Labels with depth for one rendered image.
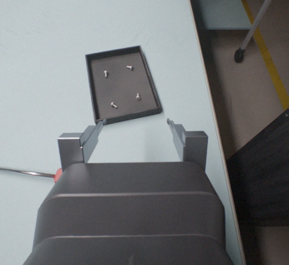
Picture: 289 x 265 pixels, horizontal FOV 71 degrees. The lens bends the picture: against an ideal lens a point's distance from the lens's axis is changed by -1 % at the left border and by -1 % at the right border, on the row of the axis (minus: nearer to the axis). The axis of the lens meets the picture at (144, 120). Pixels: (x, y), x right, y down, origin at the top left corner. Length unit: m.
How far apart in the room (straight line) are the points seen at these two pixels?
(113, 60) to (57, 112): 0.11
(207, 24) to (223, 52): 0.39
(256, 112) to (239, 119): 0.14
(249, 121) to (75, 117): 1.39
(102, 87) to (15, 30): 0.20
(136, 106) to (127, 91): 0.03
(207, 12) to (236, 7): 0.23
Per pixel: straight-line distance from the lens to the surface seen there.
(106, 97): 0.27
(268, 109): 1.68
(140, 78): 0.28
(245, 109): 1.60
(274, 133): 0.65
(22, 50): 0.38
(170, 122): 0.15
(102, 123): 0.16
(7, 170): 0.26
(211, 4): 1.79
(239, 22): 1.68
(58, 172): 0.22
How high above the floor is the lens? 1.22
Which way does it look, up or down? 62 degrees down
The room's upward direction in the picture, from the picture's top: straight up
